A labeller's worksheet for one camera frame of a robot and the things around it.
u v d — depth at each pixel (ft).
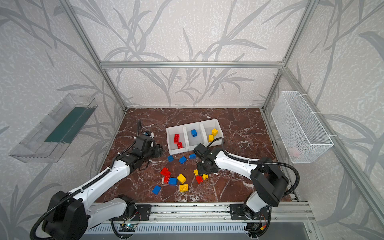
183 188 2.64
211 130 3.37
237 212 2.41
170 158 2.99
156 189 2.65
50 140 2.07
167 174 2.79
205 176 2.73
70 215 1.29
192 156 3.11
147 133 2.48
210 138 3.25
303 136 2.00
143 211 2.42
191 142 3.21
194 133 3.39
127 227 2.32
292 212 2.46
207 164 2.00
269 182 1.42
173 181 2.71
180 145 3.16
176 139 3.34
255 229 2.47
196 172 2.83
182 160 3.01
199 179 2.77
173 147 3.15
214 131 3.34
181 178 2.71
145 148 2.15
